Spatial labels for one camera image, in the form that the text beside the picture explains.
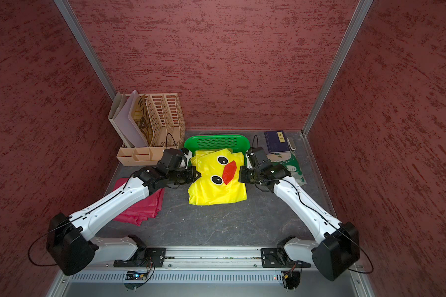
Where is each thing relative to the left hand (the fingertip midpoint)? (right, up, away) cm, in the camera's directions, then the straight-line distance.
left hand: (199, 178), depth 78 cm
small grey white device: (+51, +15, +31) cm, 62 cm away
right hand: (+18, 0, +1) cm, 18 cm away
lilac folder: (-38, +24, +11) cm, 46 cm away
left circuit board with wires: (-25, -38, -6) cm, 46 cm away
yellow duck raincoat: (+8, -2, +1) cm, 9 cm away
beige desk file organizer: (-25, +24, +37) cm, 50 cm away
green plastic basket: (+18, +16, +31) cm, 39 cm away
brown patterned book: (-34, +24, +16) cm, 45 cm away
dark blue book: (+43, +18, +36) cm, 59 cm away
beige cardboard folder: (-46, +40, +19) cm, 64 cm away
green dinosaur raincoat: (+49, +4, +25) cm, 55 cm away
